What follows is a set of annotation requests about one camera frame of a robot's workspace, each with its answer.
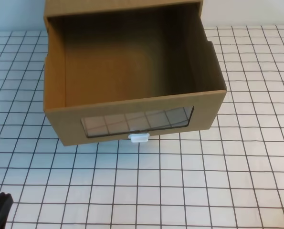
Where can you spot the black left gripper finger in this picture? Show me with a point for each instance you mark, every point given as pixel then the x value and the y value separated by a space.
pixel 6 202

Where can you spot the brown cardboard drawer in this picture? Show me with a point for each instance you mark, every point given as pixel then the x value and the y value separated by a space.
pixel 115 73

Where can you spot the brown cardboard shoebox shell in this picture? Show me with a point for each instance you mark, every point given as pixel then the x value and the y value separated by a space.
pixel 56 8

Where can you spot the white plastic drawer handle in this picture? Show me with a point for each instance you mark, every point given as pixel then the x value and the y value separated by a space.
pixel 139 138

